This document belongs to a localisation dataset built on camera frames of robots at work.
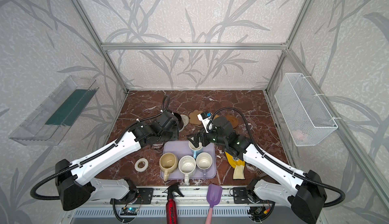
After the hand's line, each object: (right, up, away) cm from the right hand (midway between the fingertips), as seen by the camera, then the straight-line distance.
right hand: (194, 128), depth 73 cm
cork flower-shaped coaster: (-3, +2, +35) cm, 35 cm away
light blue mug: (0, -12, +7) cm, 14 cm away
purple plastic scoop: (+10, -33, +1) cm, 34 cm away
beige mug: (-15, -21, +10) cm, 27 cm away
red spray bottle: (-11, -35, -3) cm, 36 cm away
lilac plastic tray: (-9, -14, +16) cm, 23 cm away
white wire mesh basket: (+47, +6, -11) cm, 49 cm away
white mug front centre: (-5, -22, +10) cm, 25 cm away
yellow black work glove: (+24, -22, +9) cm, 33 cm away
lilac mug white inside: (+5, -21, +12) cm, 24 cm away
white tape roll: (-31, -22, +11) cm, 40 cm away
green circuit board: (-31, -39, -2) cm, 50 cm away
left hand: (-7, -1, +4) cm, 8 cm away
